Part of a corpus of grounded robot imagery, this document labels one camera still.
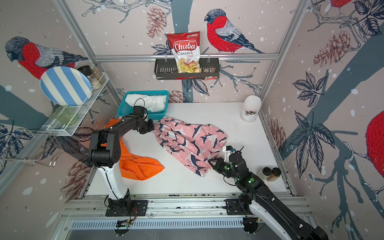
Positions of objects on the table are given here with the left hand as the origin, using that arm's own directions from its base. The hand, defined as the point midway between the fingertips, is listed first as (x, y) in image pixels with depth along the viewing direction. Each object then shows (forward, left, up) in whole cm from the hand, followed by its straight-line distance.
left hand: (156, 124), depth 101 cm
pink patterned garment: (-18, -24, +2) cm, 30 cm away
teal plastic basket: (+23, +30, -8) cm, 39 cm away
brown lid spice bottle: (-34, -70, +3) cm, 78 cm away
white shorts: (+20, +7, 0) cm, 21 cm away
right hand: (-29, -35, +6) cm, 45 cm away
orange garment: (-29, +9, -3) cm, 30 cm away
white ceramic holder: (+13, -68, +3) cm, 70 cm away
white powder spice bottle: (-34, -65, +4) cm, 73 cm away
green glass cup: (-17, +33, +30) cm, 47 cm away
